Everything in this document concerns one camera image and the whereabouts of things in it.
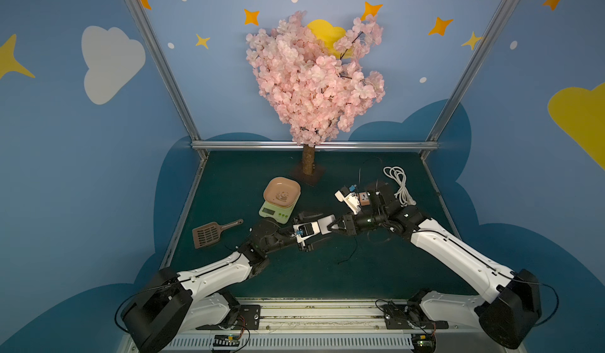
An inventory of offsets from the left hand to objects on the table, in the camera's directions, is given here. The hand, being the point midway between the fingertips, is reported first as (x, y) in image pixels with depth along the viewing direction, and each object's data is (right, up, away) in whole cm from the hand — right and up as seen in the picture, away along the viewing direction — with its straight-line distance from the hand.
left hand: (324, 219), depth 72 cm
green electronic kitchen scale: (-17, -3, +26) cm, 31 cm away
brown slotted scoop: (-45, -10, +21) cm, 50 cm away
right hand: (+3, -2, +1) cm, 4 cm away
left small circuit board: (-31, -39, +1) cm, 50 cm away
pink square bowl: (-17, +6, +29) cm, 34 cm away
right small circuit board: (+32, -40, +1) cm, 51 cm away
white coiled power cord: (+38, +15, +39) cm, 57 cm away
